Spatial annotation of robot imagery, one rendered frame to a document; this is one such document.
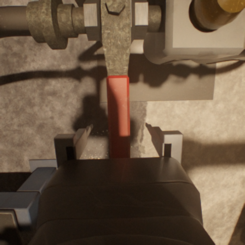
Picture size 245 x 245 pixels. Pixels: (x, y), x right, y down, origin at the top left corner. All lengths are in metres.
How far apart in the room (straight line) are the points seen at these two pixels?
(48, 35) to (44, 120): 0.54
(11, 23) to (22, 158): 0.65
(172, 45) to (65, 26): 0.11
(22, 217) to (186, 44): 0.57
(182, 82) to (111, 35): 0.52
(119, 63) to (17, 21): 0.11
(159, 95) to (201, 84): 0.16
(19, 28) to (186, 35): 0.17
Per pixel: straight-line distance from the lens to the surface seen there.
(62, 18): 0.21
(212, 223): 1.02
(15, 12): 0.23
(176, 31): 0.19
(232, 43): 0.21
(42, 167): 0.78
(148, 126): 0.15
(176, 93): 0.67
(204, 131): 0.75
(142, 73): 0.64
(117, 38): 0.17
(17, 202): 0.62
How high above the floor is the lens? 0.64
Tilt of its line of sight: 75 degrees down
